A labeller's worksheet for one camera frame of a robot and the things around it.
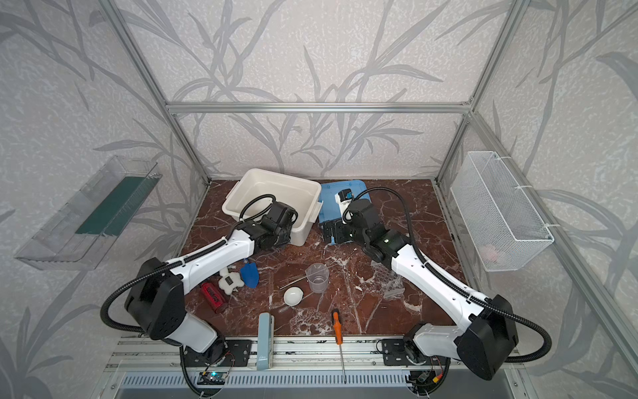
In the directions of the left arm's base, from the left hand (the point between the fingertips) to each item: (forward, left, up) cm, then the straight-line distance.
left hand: (296, 216), depth 88 cm
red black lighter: (-25, +26, -11) cm, 38 cm away
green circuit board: (-47, +22, -16) cm, 54 cm away
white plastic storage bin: (+15, +2, -4) cm, 15 cm away
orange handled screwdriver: (-36, -15, -12) cm, 41 cm away
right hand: (-5, -13, +9) cm, 17 cm away
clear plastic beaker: (-16, -8, -14) cm, 23 cm away
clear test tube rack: (-18, -32, -14) cm, 39 cm away
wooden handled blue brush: (-16, +17, -15) cm, 28 cm away
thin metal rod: (-19, +1, -15) cm, 24 cm away
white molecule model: (-19, +22, -11) cm, 32 cm away
